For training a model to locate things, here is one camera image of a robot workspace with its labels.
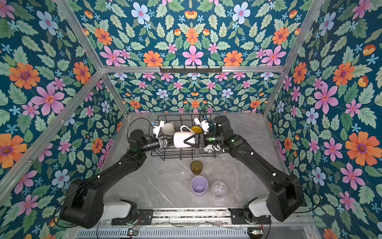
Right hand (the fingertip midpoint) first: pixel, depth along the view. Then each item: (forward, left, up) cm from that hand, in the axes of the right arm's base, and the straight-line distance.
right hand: (192, 136), depth 71 cm
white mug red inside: (+16, +18, -14) cm, 28 cm away
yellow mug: (+17, 0, -16) cm, 24 cm away
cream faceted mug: (+7, -11, -22) cm, 25 cm away
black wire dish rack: (-1, +5, +1) cm, 6 cm away
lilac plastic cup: (-13, -3, -28) cm, 32 cm away
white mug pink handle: (-4, 0, +3) cm, 5 cm away
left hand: (0, +7, -3) cm, 8 cm away
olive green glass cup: (-3, -1, -28) cm, 28 cm away
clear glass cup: (-15, -14, -29) cm, 36 cm away
